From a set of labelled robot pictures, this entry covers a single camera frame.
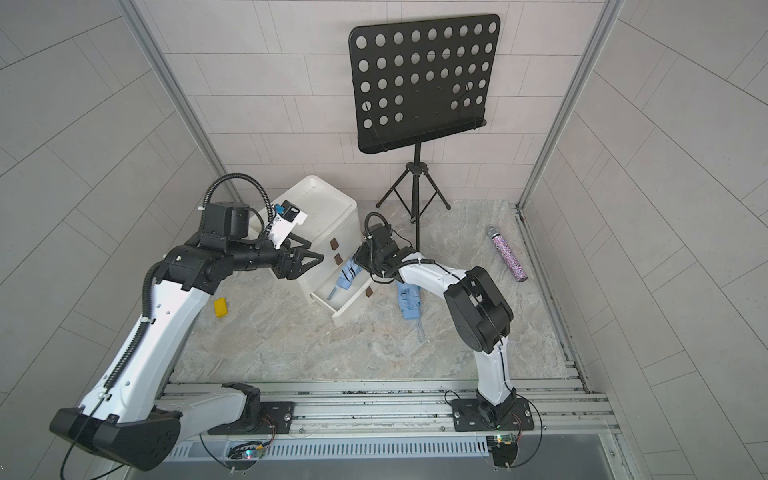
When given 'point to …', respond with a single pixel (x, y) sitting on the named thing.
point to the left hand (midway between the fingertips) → (319, 248)
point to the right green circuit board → (495, 440)
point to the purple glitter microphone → (507, 254)
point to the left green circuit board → (246, 451)
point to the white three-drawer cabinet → (315, 231)
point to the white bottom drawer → (343, 289)
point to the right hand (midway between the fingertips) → (353, 257)
